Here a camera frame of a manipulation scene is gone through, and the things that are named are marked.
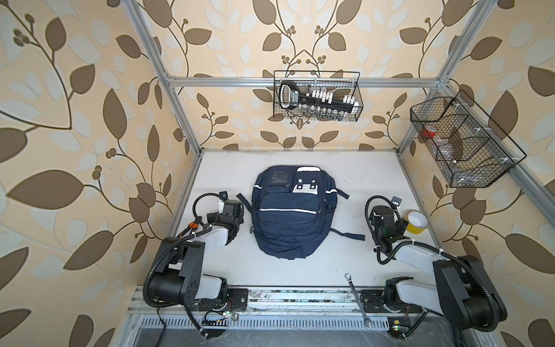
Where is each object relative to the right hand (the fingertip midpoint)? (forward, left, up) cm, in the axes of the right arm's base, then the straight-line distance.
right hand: (390, 214), depth 89 cm
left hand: (+5, +72, -1) cm, 72 cm away
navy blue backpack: (0, +41, +8) cm, 42 cm away
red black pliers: (0, +84, -5) cm, 84 cm away
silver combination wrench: (-35, +18, -6) cm, 40 cm away
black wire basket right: (+10, -21, +27) cm, 36 cm away
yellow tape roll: (-1, -14, -7) cm, 15 cm away
